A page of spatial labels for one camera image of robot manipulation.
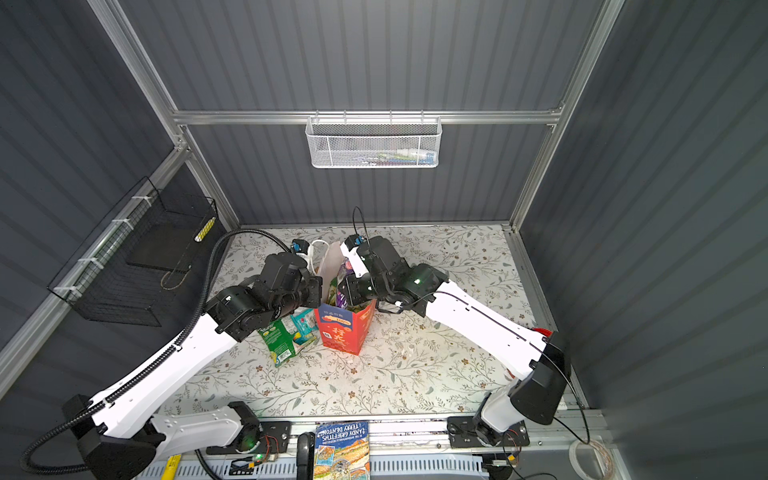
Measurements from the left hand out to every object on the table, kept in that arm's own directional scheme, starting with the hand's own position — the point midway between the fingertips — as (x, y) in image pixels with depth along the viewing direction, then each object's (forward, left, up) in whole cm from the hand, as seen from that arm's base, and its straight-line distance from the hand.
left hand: (319, 280), depth 72 cm
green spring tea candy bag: (-5, +15, -23) cm, 28 cm away
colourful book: (-33, -4, -24) cm, 40 cm away
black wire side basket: (+15, +45, +2) cm, 48 cm away
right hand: (-4, -6, +1) cm, 7 cm away
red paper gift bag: (-8, -5, -10) cm, 14 cm away
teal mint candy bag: (-1, +8, -22) cm, 23 cm away
